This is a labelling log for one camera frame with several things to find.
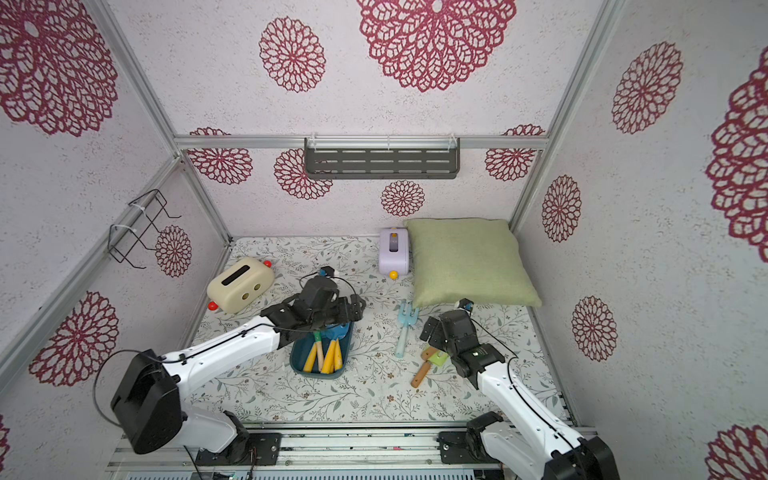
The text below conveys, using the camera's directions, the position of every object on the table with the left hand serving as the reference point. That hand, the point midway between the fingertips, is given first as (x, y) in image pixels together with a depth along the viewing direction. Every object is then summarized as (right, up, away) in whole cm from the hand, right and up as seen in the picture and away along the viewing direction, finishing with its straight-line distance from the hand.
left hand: (352, 306), depth 83 cm
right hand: (+23, -6, +2) cm, 24 cm away
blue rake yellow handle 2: (-4, -16, +2) cm, 16 cm away
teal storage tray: (-16, -14, +7) cm, 22 cm away
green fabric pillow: (+33, +14, +14) cm, 38 cm away
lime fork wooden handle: (+23, -16, +5) cm, 28 cm away
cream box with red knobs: (-37, +5, +12) cm, 39 cm away
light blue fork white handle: (+16, -6, +14) cm, 22 cm away
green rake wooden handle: (-10, -13, +5) cm, 17 cm away
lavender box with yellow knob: (+12, +16, +20) cm, 29 cm away
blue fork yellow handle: (-13, -16, +4) cm, 21 cm away
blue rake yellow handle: (-7, -17, 0) cm, 18 cm away
